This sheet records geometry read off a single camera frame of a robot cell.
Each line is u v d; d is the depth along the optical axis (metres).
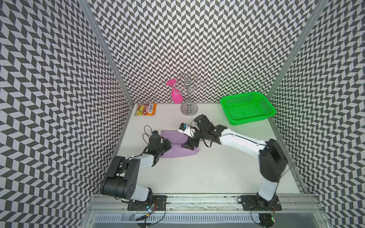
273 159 0.46
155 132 0.84
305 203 0.77
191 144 0.72
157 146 0.72
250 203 0.73
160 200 0.74
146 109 1.12
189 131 0.72
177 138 0.93
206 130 0.65
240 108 1.16
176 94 1.04
